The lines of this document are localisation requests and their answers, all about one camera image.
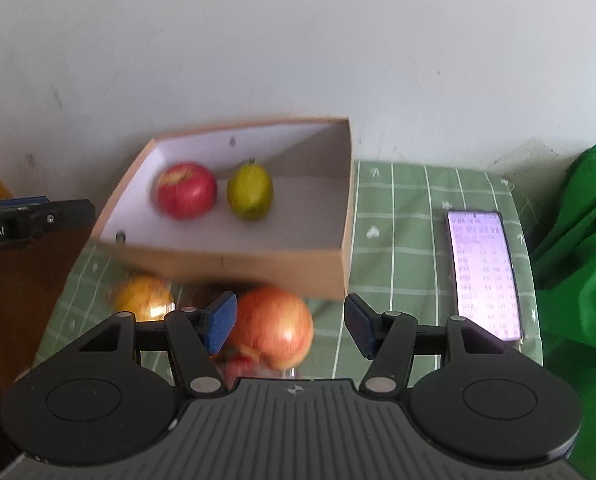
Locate yellow orange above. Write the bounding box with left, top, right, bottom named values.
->
left=110, top=274, right=175, bottom=322

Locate large pale red apple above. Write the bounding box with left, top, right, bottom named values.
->
left=228, top=286, right=314, bottom=370

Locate dark red apple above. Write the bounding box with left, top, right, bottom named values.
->
left=153, top=162, right=217, bottom=220

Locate yellow-green pear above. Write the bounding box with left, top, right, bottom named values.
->
left=226, top=160, right=274, bottom=221

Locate green checked tablecloth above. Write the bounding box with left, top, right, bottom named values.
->
left=33, top=160, right=543, bottom=380

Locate smartphone with lit screen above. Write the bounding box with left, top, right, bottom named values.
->
left=447, top=210, right=522, bottom=342

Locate cardboard box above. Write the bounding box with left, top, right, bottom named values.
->
left=92, top=118, right=353, bottom=300

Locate green cloth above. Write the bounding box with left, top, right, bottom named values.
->
left=530, top=145, right=596, bottom=479

